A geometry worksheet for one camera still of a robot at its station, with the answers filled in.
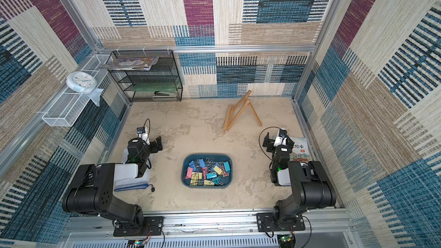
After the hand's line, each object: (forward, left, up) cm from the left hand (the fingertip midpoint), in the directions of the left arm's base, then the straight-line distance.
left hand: (150, 137), depth 94 cm
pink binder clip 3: (-19, -40, -5) cm, 45 cm away
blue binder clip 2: (-14, -28, -3) cm, 32 cm away
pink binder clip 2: (-19, -30, -3) cm, 36 cm away
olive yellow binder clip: (-24, -32, -4) cm, 40 cm away
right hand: (-2, -68, +5) cm, 68 cm away
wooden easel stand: (+18, -45, -3) cm, 49 cm away
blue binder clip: (-18, -23, -4) cm, 29 cm away
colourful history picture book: (-8, -80, -5) cm, 81 cm away
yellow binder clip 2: (-18, -37, -3) cm, 41 cm away
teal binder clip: (-16, -41, -4) cm, 44 cm away
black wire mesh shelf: (+37, +1, +6) cm, 38 cm away
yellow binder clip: (-20, -26, -5) cm, 33 cm away
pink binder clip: (-20, -22, -5) cm, 30 cm away
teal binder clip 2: (-20, -33, -4) cm, 39 cm away
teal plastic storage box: (-13, -33, -2) cm, 35 cm away
